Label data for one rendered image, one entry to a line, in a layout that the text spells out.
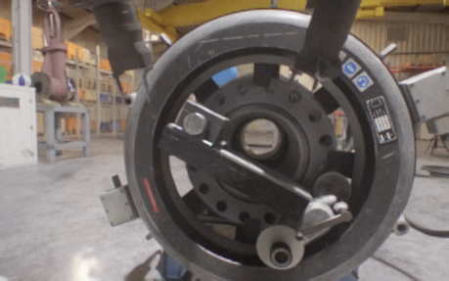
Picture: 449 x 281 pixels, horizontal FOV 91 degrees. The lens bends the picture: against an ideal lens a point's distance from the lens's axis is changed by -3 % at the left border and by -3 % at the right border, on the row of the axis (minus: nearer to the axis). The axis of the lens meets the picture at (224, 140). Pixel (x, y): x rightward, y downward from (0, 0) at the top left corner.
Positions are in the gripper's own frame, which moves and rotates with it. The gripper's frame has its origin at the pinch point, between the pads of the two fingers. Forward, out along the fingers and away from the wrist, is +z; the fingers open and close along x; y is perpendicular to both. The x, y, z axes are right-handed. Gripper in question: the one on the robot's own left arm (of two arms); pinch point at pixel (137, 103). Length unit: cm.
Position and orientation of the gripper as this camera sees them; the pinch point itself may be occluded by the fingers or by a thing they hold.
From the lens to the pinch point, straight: 49.7
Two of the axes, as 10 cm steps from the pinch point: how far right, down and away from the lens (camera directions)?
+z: 1.5, 8.8, 4.5
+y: 1.1, -4.7, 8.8
